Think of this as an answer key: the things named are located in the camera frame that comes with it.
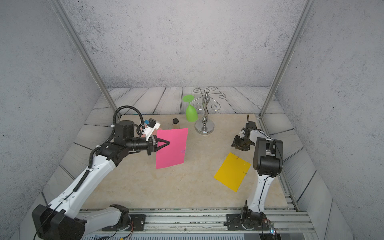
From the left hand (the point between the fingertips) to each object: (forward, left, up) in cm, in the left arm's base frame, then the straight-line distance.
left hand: (169, 143), depth 69 cm
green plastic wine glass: (+31, -10, -12) cm, 35 cm away
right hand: (+18, -39, -27) cm, 50 cm away
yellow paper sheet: (0, -34, -30) cm, 46 cm away
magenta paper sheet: (-4, -2, -3) cm, 5 cm away
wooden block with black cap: (+32, +1, -20) cm, 38 cm away
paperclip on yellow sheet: (+8, -38, -29) cm, 49 cm away
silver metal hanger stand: (+35, -20, -29) cm, 49 cm away
